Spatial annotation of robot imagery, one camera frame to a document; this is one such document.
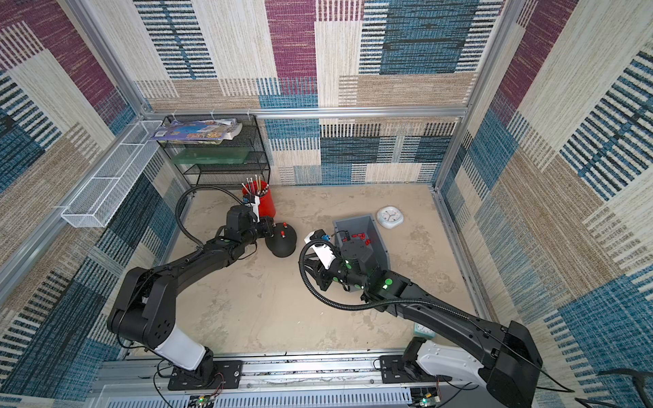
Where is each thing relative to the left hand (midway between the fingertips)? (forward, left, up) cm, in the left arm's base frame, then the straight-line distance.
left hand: (274, 219), depth 92 cm
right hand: (-23, -13, +8) cm, 27 cm away
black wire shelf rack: (+34, +13, -2) cm, 36 cm away
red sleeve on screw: (-5, -3, -1) cm, 6 cm away
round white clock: (+9, -44, -11) cm, 47 cm away
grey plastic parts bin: (+1, -31, -7) cm, 32 cm away
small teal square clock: (-35, -47, -13) cm, 60 cm away
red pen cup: (+15, +7, 0) cm, 17 cm away
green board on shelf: (+20, +23, +13) cm, 33 cm away
